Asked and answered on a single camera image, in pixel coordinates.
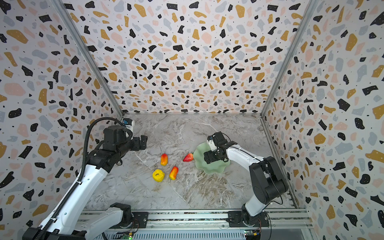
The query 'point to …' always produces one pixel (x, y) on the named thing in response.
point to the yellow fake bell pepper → (158, 175)
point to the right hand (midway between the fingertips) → (209, 153)
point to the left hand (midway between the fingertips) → (137, 134)
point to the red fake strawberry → (188, 158)
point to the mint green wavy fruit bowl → (219, 166)
